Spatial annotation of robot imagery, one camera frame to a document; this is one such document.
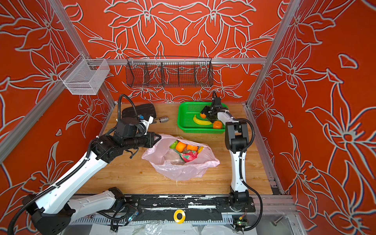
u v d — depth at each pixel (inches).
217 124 39.5
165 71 39.2
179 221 26.8
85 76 36.1
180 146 35.0
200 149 33.7
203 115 39.8
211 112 33.4
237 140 24.0
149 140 22.9
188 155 32.5
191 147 34.5
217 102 34.3
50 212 15.1
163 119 41.1
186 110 43.4
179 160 34.5
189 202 29.3
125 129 19.3
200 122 41.5
